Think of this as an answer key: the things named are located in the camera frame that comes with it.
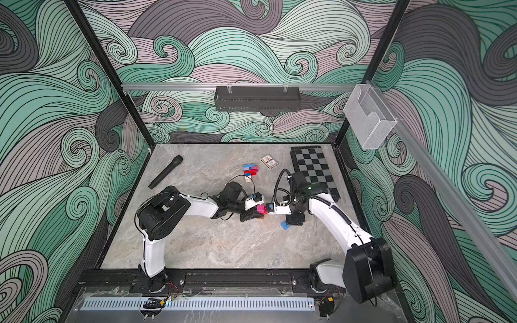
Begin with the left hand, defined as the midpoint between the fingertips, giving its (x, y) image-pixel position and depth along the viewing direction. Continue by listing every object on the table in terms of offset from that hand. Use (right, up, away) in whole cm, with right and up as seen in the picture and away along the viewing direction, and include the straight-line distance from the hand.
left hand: (261, 209), depth 90 cm
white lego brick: (-7, +12, +12) cm, 18 cm away
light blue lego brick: (-7, +19, +16) cm, 26 cm away
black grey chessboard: (+28, +22, +17) cm, 39 cm away
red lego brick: (-4, +16, +13) cm, 21 cm away
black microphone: (-50, +17, +14) cm, 55 cm away
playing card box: (+5, +22, +20) cm, 30 cm away
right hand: (+13, +2, -7) cm, 15 cm away
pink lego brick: (0, +1, -5) cm, 5 cm away
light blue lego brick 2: (+10, -6, -4) cm, 12 cm away
